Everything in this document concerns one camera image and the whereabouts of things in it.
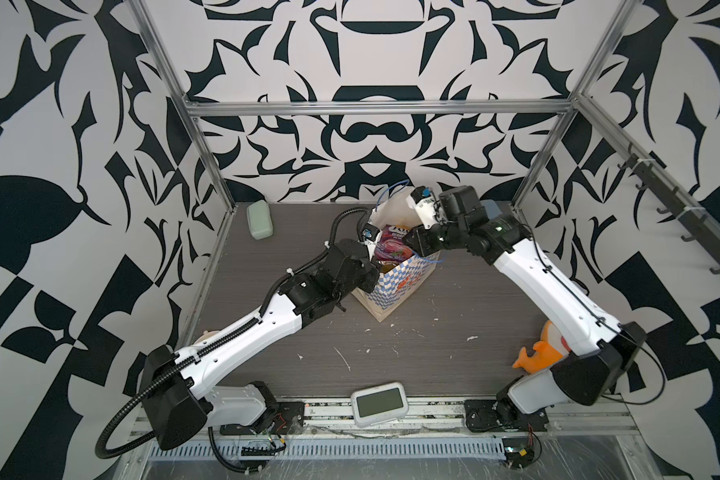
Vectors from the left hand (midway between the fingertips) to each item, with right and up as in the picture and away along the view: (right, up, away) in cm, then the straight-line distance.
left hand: (377, 252), depth 72 cm
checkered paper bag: (+6, -5, 0) cm, 8 cm away
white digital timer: (0, -37, +1) cm, 37 cm away
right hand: (+7, +4, 0) cm, 8 cm away
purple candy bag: (+5, +1, +16) cm, 17 cm away
